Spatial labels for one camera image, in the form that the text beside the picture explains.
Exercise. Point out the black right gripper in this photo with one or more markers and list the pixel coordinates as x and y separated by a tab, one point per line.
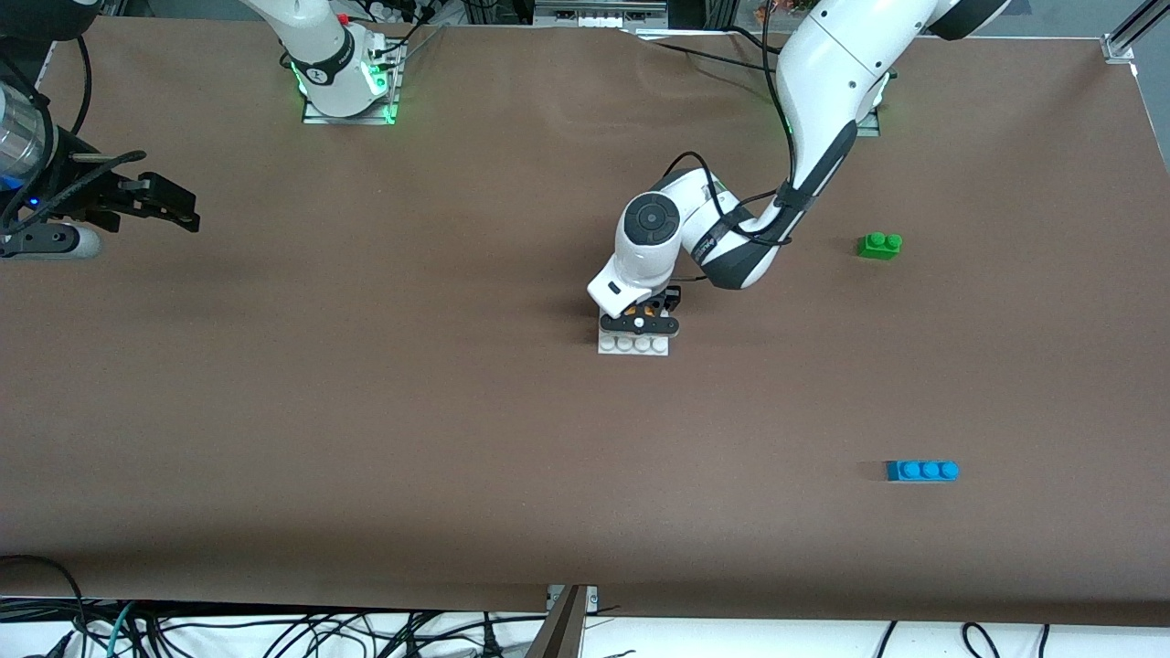
90	189

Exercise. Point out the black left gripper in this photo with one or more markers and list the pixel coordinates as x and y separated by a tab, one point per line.
672	297

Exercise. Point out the white studded base plate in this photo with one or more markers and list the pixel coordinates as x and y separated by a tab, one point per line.
631	345

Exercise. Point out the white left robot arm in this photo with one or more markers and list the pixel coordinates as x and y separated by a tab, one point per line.
832	73

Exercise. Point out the green toy block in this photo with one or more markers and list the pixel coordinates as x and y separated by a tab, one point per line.
877	248

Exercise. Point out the blue toy block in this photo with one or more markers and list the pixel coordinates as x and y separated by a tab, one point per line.
919	472

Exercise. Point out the brown table cover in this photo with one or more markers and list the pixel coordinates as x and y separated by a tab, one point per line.
457	228

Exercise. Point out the white power strip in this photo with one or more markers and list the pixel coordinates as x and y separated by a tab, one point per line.
599	14

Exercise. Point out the orange background clutter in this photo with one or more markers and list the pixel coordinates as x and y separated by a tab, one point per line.
781	7

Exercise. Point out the aluminium corner profile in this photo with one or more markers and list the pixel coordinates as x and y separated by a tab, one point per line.
1129	37

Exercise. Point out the silver metal bracket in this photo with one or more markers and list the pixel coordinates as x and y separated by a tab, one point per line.
592	599

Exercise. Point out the dark frame beam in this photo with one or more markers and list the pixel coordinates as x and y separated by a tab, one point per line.
559	635

